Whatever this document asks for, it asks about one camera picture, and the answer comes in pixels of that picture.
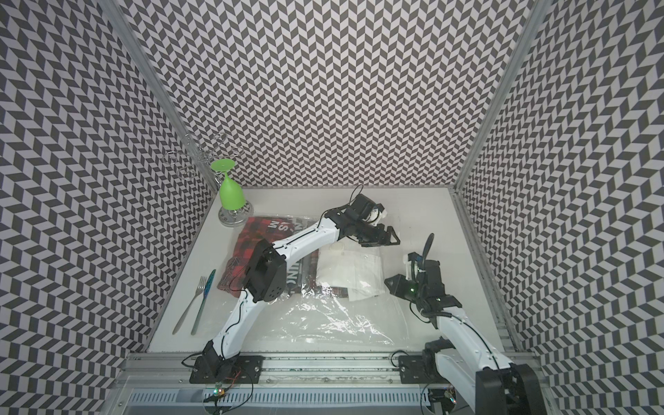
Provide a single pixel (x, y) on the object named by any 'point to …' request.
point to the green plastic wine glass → (232, 194)
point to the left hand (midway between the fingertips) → (391, 245)
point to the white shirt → (357, 270)
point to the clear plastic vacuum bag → (317, 320)
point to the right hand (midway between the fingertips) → (385, 286)
